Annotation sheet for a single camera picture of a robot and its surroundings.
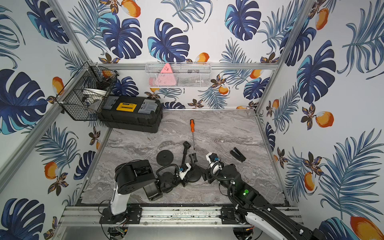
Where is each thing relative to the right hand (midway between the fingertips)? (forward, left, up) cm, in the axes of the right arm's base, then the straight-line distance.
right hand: (204, 161), depth 76 cm
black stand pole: (+18, +11, -14) cm, 25 cm away
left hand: (+1, +6, -10) cm, 11 cm away
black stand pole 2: (0, +5, +3) cm, 6 cm away
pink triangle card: (+45, +23, +20) cm, 54 cm away
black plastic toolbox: (+31, +46, +3) cm, 55 cm away
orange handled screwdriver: (+37, +7, -13) cm, 39 cm away
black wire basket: (+28, +64, +21) cm, 73 cm away
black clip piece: (+13, -21, -14) cm, 29 cm away
